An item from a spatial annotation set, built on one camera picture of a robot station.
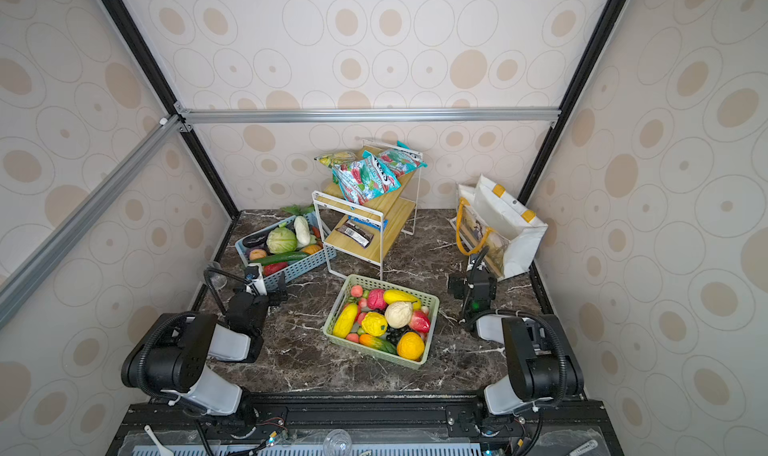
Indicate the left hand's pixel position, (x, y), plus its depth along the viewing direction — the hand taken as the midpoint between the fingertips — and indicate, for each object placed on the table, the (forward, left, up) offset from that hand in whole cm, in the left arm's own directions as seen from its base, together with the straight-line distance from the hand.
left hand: (273, 268), depth 90 cm
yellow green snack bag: (+21, -22, +25) cm, 39 cm away
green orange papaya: (-20, -30, -7) cm, 37 cm away
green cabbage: (+12, 0, -1) cm, 12 cm away
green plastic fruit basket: (0, -24, -6) cm, 25 cm away
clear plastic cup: (-12, +6, +15) cm, 20 cm away
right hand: (+2, -62, -5) cm, 62 cm away
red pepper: (+4, +3, -6) cm, 8 cm away
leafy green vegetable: (+27, -2, -4) cm, 28 cm away
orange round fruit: (-22, -41, -2) cm, 46 cm away
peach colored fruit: (+9, +9, -5) cm, 14 cm away
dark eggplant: (+13, +10, -3) cm, 17 cm away
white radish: (+18, -5, -3) cm, 18 cm away
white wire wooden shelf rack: (+5, -21, +20) cm, 29 cm away
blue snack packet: (+1, -30, +20) cm, 36 cm away
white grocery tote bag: (+9, -68, +6) cm, 69 cm away
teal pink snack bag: (+22, -38, +23) cm, 50 cm away
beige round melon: (-14, -38, -1) cm, 40 cm away
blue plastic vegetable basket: (+8, -11, -7) cm, 15 cm away
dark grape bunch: (-17, -36, -8) cm, 41 cm away
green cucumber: (+6, +1, -3) cm, 7 cm away
